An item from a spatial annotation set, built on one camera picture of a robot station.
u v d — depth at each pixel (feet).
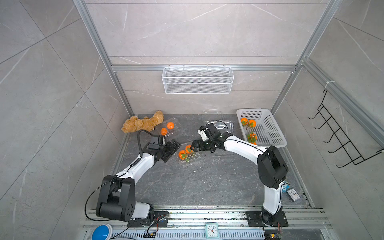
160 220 2.35
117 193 1.51
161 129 3.44
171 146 2.60
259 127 3.65
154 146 2.27
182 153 3.04
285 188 2.68
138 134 2.34
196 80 3.30
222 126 3.28
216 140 2.25
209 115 3.97
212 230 2.26
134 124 3.22
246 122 3.59
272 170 1.63
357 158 1.88
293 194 2.62
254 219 2.40
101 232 2.25
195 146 2.68
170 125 3.53
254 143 3.33
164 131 3.41
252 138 3.23
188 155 2.99
